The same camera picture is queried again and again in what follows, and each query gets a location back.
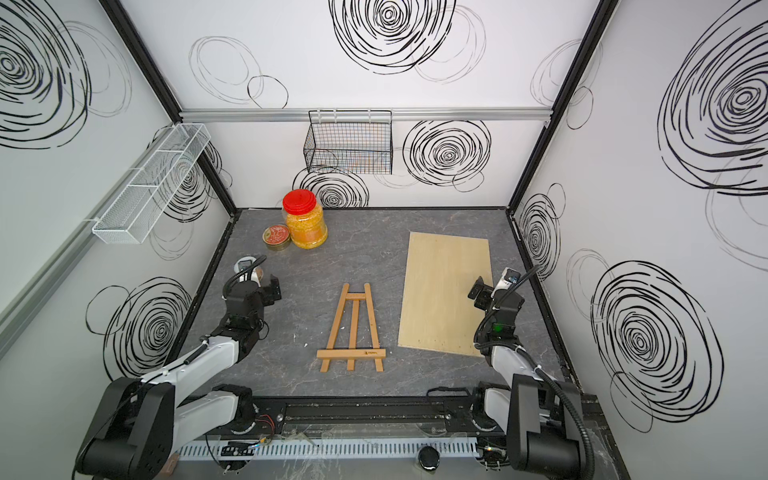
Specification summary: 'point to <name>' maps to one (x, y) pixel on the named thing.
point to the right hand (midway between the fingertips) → (498, 284)
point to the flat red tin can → (276, 237)
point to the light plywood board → (437, 313)
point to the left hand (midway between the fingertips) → (253, 279)
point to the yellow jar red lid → (304, 219)
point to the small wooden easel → (353, 335)
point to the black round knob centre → (429, 458)
